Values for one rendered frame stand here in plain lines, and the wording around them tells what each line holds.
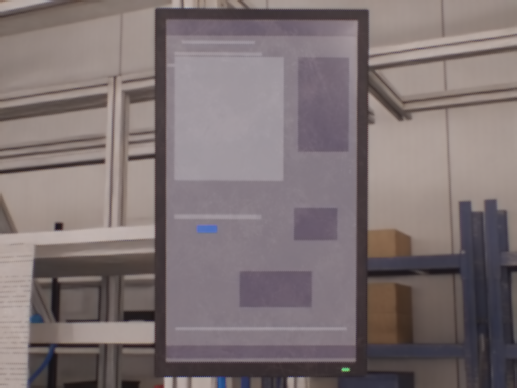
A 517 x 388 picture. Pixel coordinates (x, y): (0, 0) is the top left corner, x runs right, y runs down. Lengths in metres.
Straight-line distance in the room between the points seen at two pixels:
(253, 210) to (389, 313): 3.21
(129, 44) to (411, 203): 2.38
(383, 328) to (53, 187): 2.79
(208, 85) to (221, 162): 0.11
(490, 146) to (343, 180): 3.68
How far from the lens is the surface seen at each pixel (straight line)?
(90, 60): 6.07
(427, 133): 4.86
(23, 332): 1.57
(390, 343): 4.28
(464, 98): 2.39
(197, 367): 1.14
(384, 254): 4.32
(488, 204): 4.20
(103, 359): 2.15
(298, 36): 1.12
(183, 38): 1.12
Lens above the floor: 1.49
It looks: 10 degrees up
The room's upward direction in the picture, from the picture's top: straight up
